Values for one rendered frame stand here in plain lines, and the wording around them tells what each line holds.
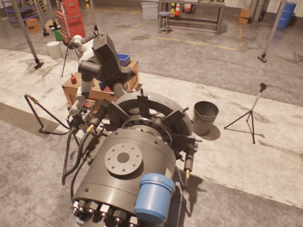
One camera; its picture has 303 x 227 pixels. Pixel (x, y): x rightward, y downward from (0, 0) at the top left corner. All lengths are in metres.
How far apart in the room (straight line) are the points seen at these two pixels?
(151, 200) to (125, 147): 0.39
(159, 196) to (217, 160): 1.51
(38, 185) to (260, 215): 2.29
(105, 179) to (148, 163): 0.26
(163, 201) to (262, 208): 1.48
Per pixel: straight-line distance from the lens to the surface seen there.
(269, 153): 2.60
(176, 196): 1.64
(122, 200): 0.96
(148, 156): 1.09
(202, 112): 2.48
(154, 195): 0.80
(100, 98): 2.42
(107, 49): 1.41
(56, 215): 2.05
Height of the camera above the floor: 1.77
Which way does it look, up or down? 42 degrees down
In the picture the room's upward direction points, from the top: straight up
